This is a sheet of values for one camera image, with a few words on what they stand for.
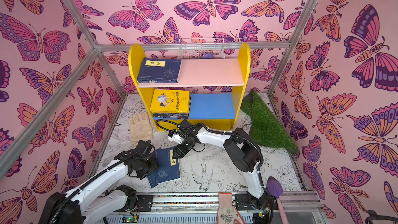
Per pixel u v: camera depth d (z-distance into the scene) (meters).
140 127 1.00
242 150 0.51
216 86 1.21
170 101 0.87
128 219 0.72
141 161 0.63
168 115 0.88
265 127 0.96
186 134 0.72
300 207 0.73
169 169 0.82
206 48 0.93
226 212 0.70
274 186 0.76
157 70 0.73
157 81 0.69
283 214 0.69
